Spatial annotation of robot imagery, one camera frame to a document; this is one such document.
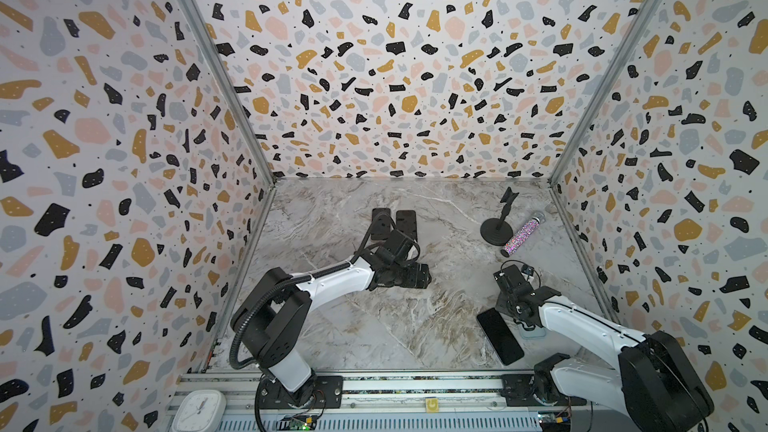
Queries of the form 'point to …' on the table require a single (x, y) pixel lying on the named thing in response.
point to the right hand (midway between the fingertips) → (503, 297)
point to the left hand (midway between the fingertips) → (423, 275)
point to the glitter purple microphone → (524, 235)
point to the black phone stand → (499, 231)
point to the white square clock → (200, 411)
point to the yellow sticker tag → (431, 405)
